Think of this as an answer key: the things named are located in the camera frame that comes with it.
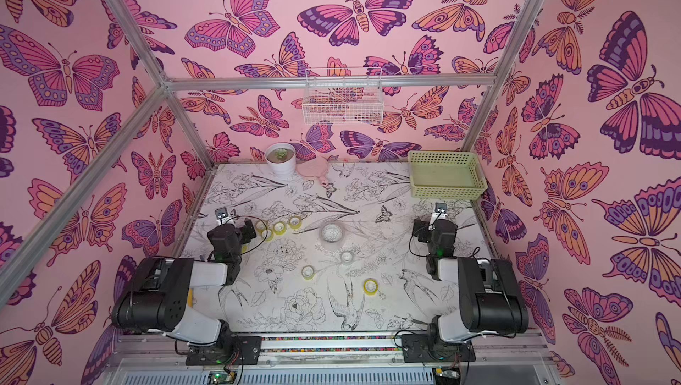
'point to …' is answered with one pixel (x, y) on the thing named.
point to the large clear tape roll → (332, 231)
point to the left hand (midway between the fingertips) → (237, 219)
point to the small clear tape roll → (347, 257)
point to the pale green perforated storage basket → (446, 175)
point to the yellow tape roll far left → (270, 237)
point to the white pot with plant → (281, 159)
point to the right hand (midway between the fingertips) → (429, 217)
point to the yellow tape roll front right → (371, 286)
